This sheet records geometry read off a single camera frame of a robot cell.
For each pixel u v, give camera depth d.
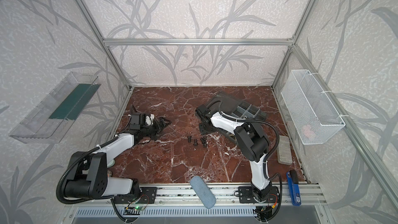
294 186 0.74
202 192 0.72
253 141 0.51
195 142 0.91
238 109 1.04
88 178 0.42
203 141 0.91
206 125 0.70
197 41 0.98
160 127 0.79
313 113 0.62
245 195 0.73
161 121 0.81
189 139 0.93
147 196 0.72
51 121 0.64
